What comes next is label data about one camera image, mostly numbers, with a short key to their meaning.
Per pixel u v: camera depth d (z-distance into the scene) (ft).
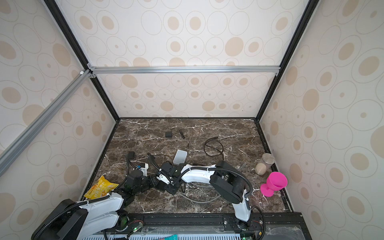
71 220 1.39
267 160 2.65
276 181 2.49
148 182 2.54
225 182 1.56
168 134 3.66
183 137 3.57
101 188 2.66
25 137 1.84
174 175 2.08
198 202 2.62
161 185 2.56
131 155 3.19
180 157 3.20
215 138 3.57
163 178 2.55
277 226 2.42
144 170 2.66
